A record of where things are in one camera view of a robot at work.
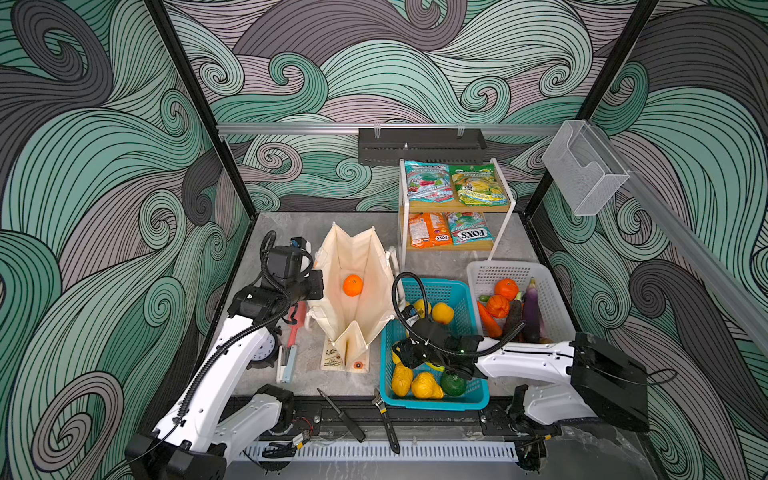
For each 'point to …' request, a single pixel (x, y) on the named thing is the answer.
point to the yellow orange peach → (442, 313)
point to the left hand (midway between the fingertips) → (318, 275)
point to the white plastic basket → (555, 321)
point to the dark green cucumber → (516, 318)
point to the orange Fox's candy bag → (428, 229)
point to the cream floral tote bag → (348, 326)
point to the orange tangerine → (352, 285)
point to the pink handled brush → (288, 354)
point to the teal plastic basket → (455, 293)
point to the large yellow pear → (425, 386)
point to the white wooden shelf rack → (452, 207)
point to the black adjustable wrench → (391, 435)
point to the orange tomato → (507, 287)
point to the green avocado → (452, 384)
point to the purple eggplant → (531, 313)
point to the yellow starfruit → (402, 377)
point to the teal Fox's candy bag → (469, 227)
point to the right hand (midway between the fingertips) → (398, 348)
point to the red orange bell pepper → (497, 306)
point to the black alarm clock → (264, 354)
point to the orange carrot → (491, 324)
